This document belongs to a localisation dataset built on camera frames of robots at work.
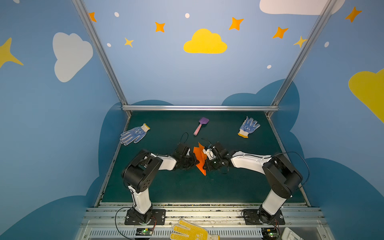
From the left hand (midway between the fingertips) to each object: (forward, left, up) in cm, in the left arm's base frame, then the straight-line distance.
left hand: (201, 162), depth 92 cm
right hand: (-3, -1, +1) cm, 3 cm away
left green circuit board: (-36, +29, -3) cm, 46 cm away
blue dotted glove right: (+32, -37, -2) cm, 49 cm away
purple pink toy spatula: (+36, -2, 0) cm, 36 cm away
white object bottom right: (-36, -40, 0) cm, 54 cm away
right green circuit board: (-36, -32, -3) cm, 48 cm away
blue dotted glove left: (+22, +49, -2) cm, 54 cm away
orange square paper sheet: (+5, +1, +3) cm, 6 cm away
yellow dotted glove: (-36, +5, -1) cm, 36 cm away
